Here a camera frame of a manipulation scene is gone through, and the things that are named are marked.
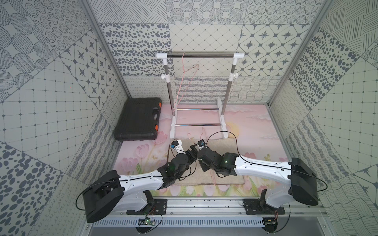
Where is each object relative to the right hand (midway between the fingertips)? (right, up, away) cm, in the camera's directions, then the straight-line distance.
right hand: (204, 158), depth 81 cm
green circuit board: (-29, -28, -10) cm, 41 cm away
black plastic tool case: (-45, +22, +21) cm, 54 cm away
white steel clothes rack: (-22, +35, +38) cm, 56 cm away
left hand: (-3, +10, -2) cm, 10 cm away
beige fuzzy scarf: (+12, +5, +14) cm, 19 cm away
